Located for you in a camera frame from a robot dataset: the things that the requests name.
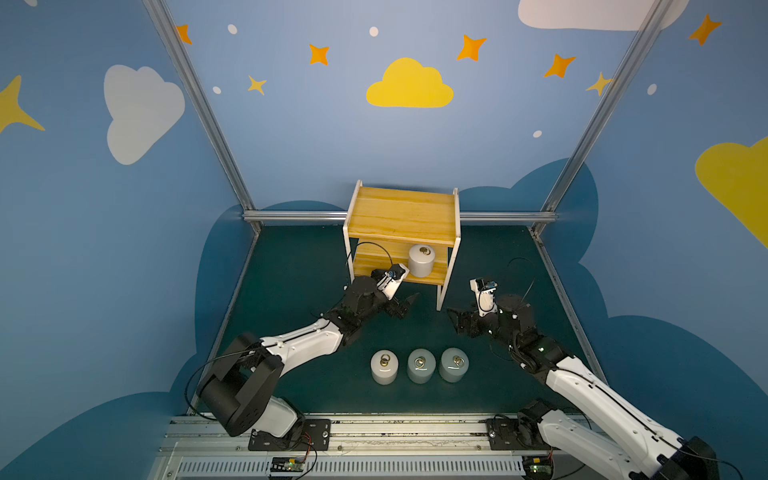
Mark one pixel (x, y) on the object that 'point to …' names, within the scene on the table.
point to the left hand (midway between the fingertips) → (404, 277)
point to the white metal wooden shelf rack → (417, 232)
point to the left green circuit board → (287, 464)
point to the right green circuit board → (537, 467)
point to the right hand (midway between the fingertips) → (465, 302)
